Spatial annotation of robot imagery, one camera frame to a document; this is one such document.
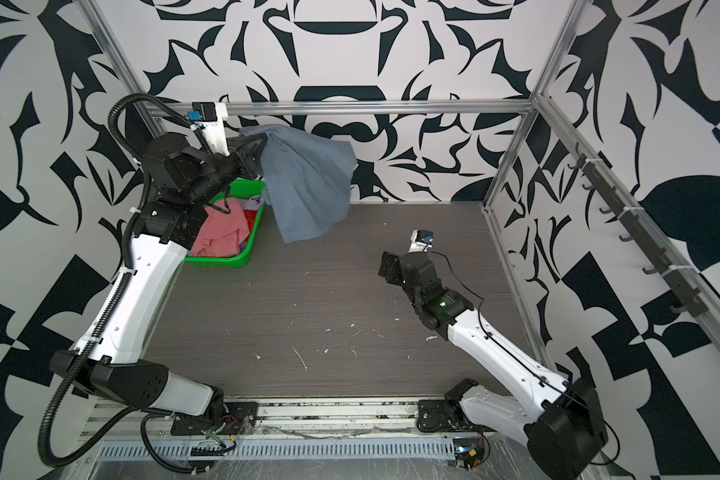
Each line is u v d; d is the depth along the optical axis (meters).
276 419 0.76
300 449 0.71
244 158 0.54
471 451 0.71
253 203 1.05
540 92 0.87
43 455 0.34
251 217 1.03
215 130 0.52
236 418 0.73
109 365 0.39
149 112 0.91
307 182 0.70
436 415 0.74
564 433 0.38
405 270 0.58
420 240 0.67
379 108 0.93
